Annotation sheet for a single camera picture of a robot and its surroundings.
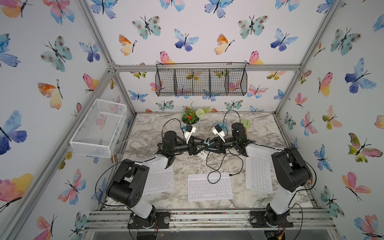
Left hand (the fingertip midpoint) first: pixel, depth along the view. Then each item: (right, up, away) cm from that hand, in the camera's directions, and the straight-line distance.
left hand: (206, 143), depth 79 cm
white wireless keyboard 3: (+31, -19, +10) cm, 38 cm away
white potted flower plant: (-9, +16, +19) cm, 26 cm away
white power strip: (-1, -9, +17) cm, 19 cm away
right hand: (+1, -2, +1) cm, 2 cm away
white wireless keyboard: (-26, -22, +8) cm, 35 cm away
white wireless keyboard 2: (+2, -25, +6) cm, 25 cm away
